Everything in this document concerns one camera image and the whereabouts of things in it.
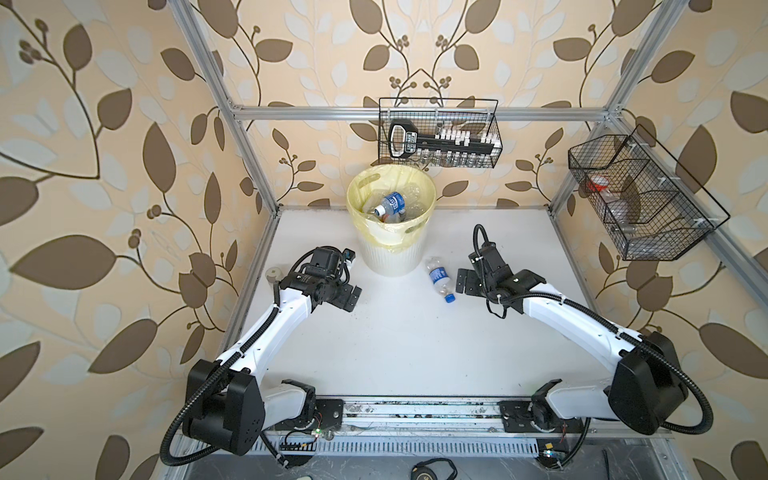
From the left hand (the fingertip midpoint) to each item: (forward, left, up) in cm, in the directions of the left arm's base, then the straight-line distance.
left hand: (336, 285), depth 84 cm
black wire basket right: (+8, -80, +23) cm, 84 cm away
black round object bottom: (-41, -23, -10) cm, 48 cm away
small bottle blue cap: (+7, -31, -7) cm, 33 cm away
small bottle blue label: (+20, -16, +11) cm, 28 cm away
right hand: (+2, -39, 0) cm, 39 cm away
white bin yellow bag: (+8, -15, +7) cm, 19 cm away
